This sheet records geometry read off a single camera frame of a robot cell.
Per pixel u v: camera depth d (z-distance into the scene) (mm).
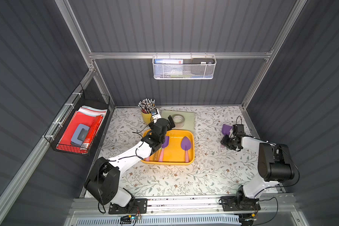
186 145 965
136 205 752
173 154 1099
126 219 716
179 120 1055
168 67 892
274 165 477
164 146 962
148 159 872
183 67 871
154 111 714
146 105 962
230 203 735
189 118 1099
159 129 615
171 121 759
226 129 1049
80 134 669
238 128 788
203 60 867
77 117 752
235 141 731
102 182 424
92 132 692
